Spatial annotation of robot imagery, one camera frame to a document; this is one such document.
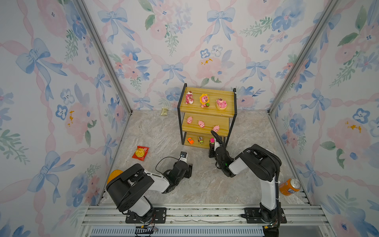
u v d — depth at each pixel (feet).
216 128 2.80
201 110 2.46
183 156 2.61
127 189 1.43
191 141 3.26
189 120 2.94
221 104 2.39
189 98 2.44
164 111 3.93
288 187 2.44
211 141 3.10
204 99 2.36
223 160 2.52
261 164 1.76
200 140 3.22
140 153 3.06
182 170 2.27
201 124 2.87
